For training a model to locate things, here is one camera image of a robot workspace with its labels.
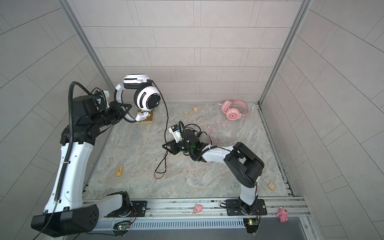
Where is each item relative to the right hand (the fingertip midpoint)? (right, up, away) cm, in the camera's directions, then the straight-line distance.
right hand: (165, 146), depth 80 cm
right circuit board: (+43, -33, -12) cm, 56 cm away
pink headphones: (+43, +18, +22) cm, 51 cm away
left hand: (-10, +22, -15) cm, 29 cm away
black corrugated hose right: (+9, +12, -8) cm, 16 cm away
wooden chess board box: (-18, +15, +31) cm, 39 cm away
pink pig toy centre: (+18, -27, -11) cm, 34 cm away
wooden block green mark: (+8, +19, +31) cm, 37 cm away
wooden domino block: (-26, -14, +2) cm, 29 cm away
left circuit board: (-15, -32, -16) cm, 39 cm away
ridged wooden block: (+16, +22, +32) cm, 41 cm away
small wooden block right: (+56, -20, -3) cm, 60 cm away
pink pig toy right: (+57, -29, -13) cm, 65 cm away
